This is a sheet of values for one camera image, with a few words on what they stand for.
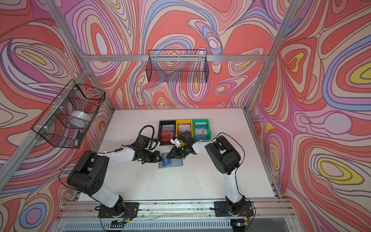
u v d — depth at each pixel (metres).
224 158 0.54
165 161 0.91
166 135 1.02
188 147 0.77
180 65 0.96
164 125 1.05
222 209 0.74
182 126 1.02
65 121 0.74
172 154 0.87
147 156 0.78
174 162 0.87
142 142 0.76
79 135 0.73
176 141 0.91
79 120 0.70
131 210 0.73
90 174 0.46
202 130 1.04
